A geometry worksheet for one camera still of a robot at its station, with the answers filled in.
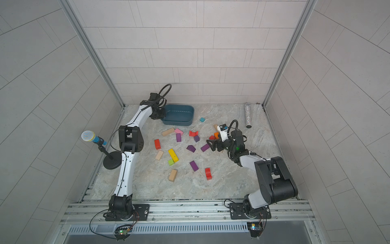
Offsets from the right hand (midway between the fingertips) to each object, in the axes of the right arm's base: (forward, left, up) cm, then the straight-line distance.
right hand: (213, 137), depth 89 cm
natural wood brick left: (-6, +33, -5) cm, 34 cm away
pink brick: (+11, +23, -7) cm, 27 cm away
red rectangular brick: (+1, +35, -5) cm, 35 cm away
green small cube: (-11, +26, -6) cm, 29 cm away
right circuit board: (-44, -15, -10) cm, 47 cm away
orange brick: (+6, -2, -6) cm, 9 cm away
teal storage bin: (+24, +23, -5) cm, 34 cm away
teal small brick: (+21, +6, -7) cm, 23 cm away
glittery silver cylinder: (+21, -27, -6) cm, 35 cm away
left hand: (+27, +32, -5) cm, 43 cm away
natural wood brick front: (-19, +24, -5) cm, 31 cm away
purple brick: (+5, +22, -5) cm, 24 cm away
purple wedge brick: (-2, +14, -7) cm, 16 cm away
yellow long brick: (-7, +25, -6) cm, 26 cm away
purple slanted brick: (-2, +6, -7) cm, 10 cm away
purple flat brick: (-13, +13, -8) cm, 20 cm away
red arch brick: (+7, +13, -6) cm, 16 cm away
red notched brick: (-19, +5, -7) cm, 21 cm away
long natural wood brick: (+11, +30, -6) cm, 32 cm away
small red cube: (+4, +1, -6) cm, 7 cm away
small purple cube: (+5, +11, -7) cm, 14 cm away
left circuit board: (-42, +44, -4) cm, 61 cm away
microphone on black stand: (-8, +59, -3) cm, 59 cm away
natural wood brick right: (+14, -3, -8) cm, 16 cm away
